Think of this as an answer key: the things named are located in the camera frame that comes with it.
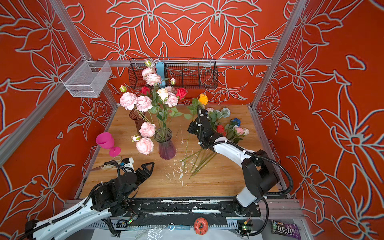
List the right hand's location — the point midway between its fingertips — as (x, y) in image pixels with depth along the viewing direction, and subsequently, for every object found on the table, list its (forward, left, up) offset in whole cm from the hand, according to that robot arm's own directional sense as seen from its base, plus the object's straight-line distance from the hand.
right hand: (188, 122), depth 86 cm
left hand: (-24, +19, -7) cm, 31 cm away
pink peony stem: (-22, +17, +14) cm, 32 cm away
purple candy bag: (-50, -47, -17) cm, 71 cm away
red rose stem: (+4, -22, -13) cm, 25 cm away
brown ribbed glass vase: (+6, +33, 0) cm, 34 cm away
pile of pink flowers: (+5, -29, -16) cm, 33 cm away
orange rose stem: (+13, -9, +5) cm, 17 cm away
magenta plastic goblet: (-9, +48, -5) cm, 49 cm away
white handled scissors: (-29, +30, +11) cm, 43 cm away
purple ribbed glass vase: (-14, +12, -6) cm, 20 cm away
